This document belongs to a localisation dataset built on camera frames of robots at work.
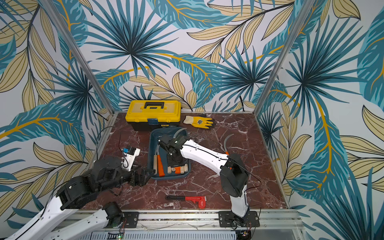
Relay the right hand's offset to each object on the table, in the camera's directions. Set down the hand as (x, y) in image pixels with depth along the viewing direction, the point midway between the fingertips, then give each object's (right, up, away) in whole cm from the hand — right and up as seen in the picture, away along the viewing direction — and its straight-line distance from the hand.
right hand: (174, 164), depth 82 cm
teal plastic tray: (-15, +15, +19) cm, 29 cm away
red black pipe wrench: (+15, -18, -3) cm, 24 cm away
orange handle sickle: (0, +17, +13) cm, 22 cm away
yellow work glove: (+14, +25, +32) cm, 42 cm away
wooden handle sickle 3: (-4, -5, +6) cm, 9 cm away
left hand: (-10, +1, -17) cm, 19 cm away
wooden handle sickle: (+4, -5, +6) cm, 9 cm away
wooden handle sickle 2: (-1, -4, +6) cm, 8 cm away
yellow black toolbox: (-20, +28, +15) cm, 38 cm away
